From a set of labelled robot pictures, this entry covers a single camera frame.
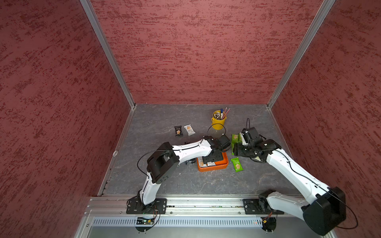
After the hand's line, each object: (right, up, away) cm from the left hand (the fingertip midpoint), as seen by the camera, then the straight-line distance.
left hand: (213, 161), depth 86 cm
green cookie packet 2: (+15, -3, +2) cm, 15 cm away
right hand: (+13, +6, -4) cm, 15 cm away
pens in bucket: (+8, +28, +17) cm, 34 cm away
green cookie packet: (+16, +12, +10) cm, 22 cm away
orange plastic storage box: (+3, -2, -3) cm, 4 cm away
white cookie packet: (-15, +17, +18) cm, 29 cm away
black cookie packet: (-23, +17, +18) cm, 33 cm away
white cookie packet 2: (-2, -2, +2) cm, 3 cm away
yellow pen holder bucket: (+4, +25, +9) cm, 27 cm away
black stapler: (-12, -1, +2) cm, 13 cm away
